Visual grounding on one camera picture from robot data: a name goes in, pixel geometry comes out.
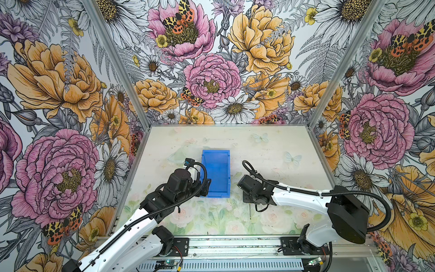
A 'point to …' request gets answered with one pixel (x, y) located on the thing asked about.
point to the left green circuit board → (168, 264)
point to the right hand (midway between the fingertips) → (249, 201)
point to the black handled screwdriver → (250, 211)
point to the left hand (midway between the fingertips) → (199, 184)
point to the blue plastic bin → (217, 165)
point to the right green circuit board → (312, 262)
